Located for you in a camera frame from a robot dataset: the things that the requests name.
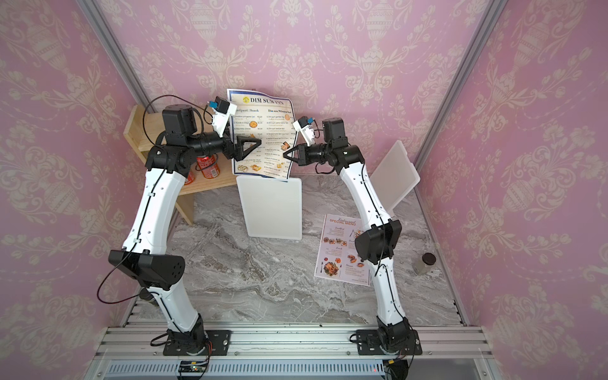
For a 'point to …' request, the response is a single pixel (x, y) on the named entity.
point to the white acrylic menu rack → (272, 208)
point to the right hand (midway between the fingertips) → (286, 155)
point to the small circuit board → (193, 366)
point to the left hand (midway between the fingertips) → (252, 136)
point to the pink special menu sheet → (338, 257)
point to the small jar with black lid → (423, 265)
